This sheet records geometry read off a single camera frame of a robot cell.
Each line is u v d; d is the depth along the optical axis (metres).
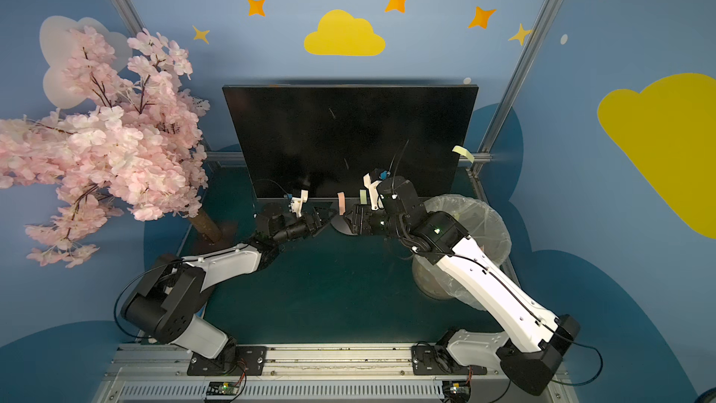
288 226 0.74
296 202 0.80
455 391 0.73
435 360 0.66
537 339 0.38
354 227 0.59
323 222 0.76
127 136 0.48
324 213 0.78
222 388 0.72
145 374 1.23
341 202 0.86
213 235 0.96
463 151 0.75
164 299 0.45
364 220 0.57
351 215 0.65
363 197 0.85
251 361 0.74
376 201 0.59
